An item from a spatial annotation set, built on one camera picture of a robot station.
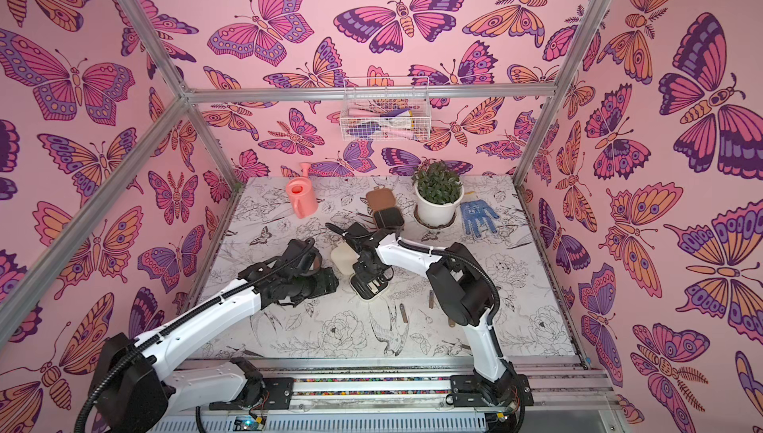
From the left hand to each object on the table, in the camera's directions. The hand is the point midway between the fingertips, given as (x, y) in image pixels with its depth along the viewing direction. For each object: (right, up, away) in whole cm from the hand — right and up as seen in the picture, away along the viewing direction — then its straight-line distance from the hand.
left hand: (332, 283), depth 82 cm
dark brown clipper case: (+13, +23, +32) cm, 41 cm away
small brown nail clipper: (+29, -7, +8) cm, 30 cm away
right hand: (+10, +1, +12) cm, 16 cm away
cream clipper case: (+9, -3, +8) cm, 13 cm away
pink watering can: (-14, +26, +21) cm, 36 cm away
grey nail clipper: (+20, -10, +5) cm, 23 cm away
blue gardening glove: (+48, +19, +27) cm, 58 cm away
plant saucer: (+28, +15, +24) cm, 40 cm away
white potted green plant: (+32, +26, +13) cm, 43 cm away
